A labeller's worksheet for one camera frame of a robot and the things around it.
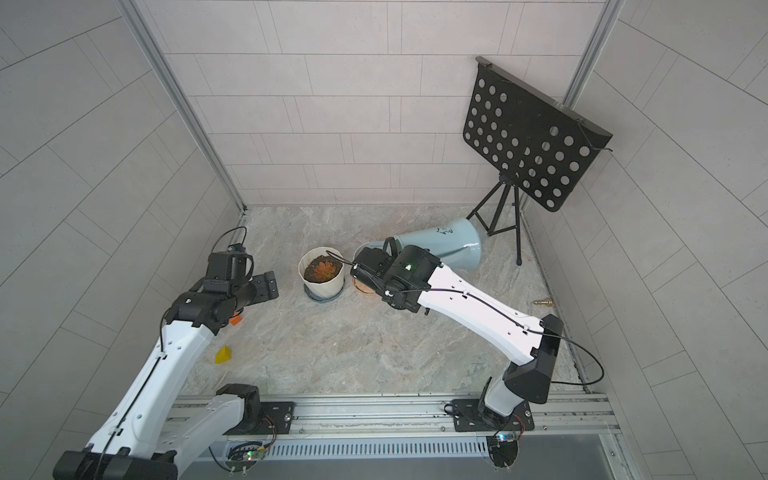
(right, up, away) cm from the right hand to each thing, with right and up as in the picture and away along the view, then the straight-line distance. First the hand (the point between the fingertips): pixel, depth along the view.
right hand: (431, 259), depth 70 cm
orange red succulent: (-29, -5, +17) cm, 34 cm away
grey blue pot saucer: (-30, -13, +19) cm, 38 cm away
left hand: (-42, -6, +8) cm, 43 cm away
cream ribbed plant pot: (-35, -1, +19) cm, 40 cm away
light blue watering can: (+6, +4, +1) cm, 7 cm away
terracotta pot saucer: (-19, -11, +24) cm, 33 cm away
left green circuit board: (-42, -43, -5) cm, 61 cm away
